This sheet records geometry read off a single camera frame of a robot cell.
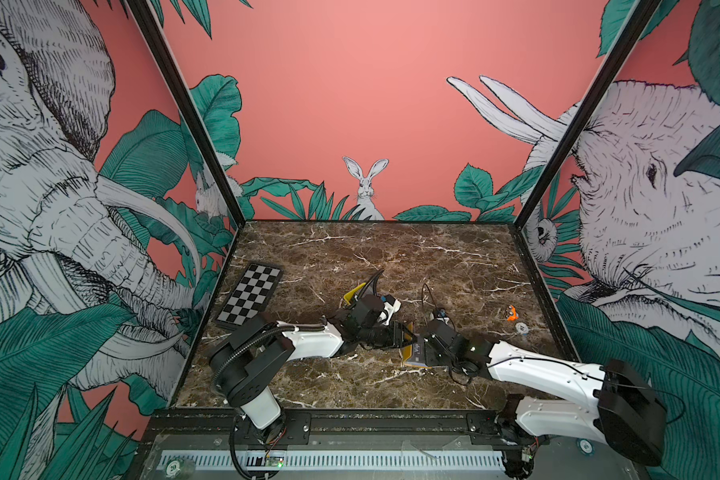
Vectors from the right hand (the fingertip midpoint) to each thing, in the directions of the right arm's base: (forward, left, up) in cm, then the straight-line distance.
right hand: (426, 347), depth 84 cm
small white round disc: (+8, -32, -5) cm, 33 cm away
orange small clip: (+11, -30, -3) cm, 32 cm away
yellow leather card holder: (-1, +3, -3) cm, 4 cm away
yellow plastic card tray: (+20, +23, -5) cm, 31 cm away
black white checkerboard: (+17, +55, 0) cm, 58 cm away
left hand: (0, +3, +6) cm, 6 cm away
